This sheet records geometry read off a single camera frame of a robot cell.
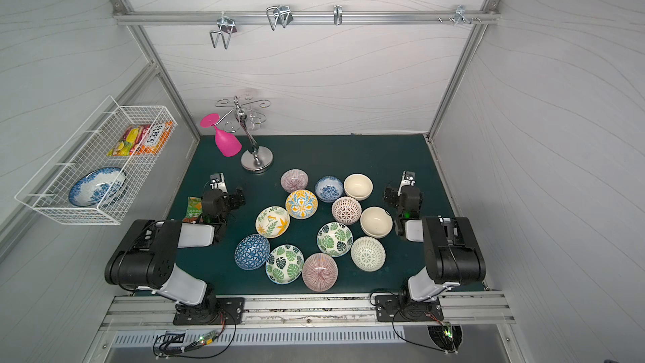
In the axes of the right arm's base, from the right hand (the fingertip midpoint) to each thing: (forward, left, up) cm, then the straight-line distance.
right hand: (404, 185), depth 94 cm
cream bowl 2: (-13, +11, -5) cm, 18 cm away
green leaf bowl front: (-29, +43, -5) cm, 52 cm away
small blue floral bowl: (+1, +29, -6) cm, 30 cm away
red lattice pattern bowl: (-9, +22, -5) cm, 24 cm away
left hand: (-5, +68, +2) cm, 68 cm away
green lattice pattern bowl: (-25, +14, -6) cm, 29 cm away
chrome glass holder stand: (+15, +63, -4) cm, 64 cm away
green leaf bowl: (-20, +26, -6) cm, 34 cm away
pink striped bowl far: (+4, +44, -4) cm, 44 cm away
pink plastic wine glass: (+10, +69, +11) cm, 71 cm away
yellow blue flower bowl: (-7, +39, -5) cm, 40 cm away
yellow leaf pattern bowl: (-15, +49, -4) cm, 52 cm away
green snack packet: (-13, +78, -1) cm, 79 cm away
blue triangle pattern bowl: (-26, +54, -5) cm, 60 cm away
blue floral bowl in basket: (-22, +87, +28) cm, 94 cm away
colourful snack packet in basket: (-6, +84, +29) cm, 89 cm away
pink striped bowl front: (-31, +30, -5) cm, 44 cm away
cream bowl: (+2, +17, -5) cm, 18 cm away
